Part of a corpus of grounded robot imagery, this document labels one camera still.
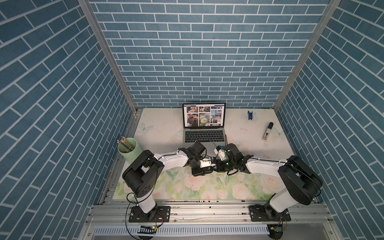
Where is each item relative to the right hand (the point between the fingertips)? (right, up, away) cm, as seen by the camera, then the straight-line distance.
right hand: (211, 169), depth 86 cm
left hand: (-3, -1, +3) cm, 5 cm away
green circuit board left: (-32, -25, -14) cm, 44 cm away
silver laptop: (-3, +27, +20) cm, 33 cm away
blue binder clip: (+33, +32, +29) cm, 54 cm away
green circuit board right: (+30, -24, -15) cm, 42 cm away
